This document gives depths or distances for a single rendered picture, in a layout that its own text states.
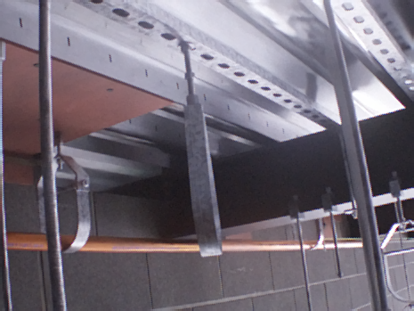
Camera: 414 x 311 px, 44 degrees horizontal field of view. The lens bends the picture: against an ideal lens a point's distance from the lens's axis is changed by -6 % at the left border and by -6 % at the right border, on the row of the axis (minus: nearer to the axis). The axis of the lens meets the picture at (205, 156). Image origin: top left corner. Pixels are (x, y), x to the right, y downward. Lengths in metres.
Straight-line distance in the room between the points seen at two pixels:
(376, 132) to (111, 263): 0.80
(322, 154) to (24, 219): 0.82
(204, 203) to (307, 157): 0.91
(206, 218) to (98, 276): 0.80
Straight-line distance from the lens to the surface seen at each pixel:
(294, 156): 1.58
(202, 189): 0.69
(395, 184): 1.36
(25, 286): 1.28
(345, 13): 0.79
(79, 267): 1.40
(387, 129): 1.50
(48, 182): 0.38
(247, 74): 0.94
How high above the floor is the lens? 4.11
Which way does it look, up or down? 14 degrees up
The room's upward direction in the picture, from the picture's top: 7 degrees counter-clockwise
